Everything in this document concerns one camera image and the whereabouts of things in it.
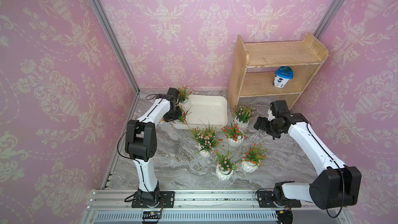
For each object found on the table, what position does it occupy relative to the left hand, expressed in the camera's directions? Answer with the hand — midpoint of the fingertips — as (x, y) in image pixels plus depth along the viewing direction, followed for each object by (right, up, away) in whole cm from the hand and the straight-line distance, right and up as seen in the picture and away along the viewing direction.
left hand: (176, 118), depth 95 cm
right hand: (+48, -4, -12) cm, 50 cm away
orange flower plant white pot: (+3, +15, +7) cm, 17 cm away
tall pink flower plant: (+18, -8, -16) cm, 26 cm away
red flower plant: (+4, +1, -6) cm, 7 cm away
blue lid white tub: (+61, +25, -8) cm, 67 cm away
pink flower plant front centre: (+27, -19, -24) cm, 41 cm away
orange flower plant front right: (+40, -17, -21) cm, 48 cm away
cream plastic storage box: (+15, +4, +15) cm, 22 cm away
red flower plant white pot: (+34, -8, -13) cm, 37 cm away
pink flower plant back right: (+40, +4, -6) cm, 41 cm away
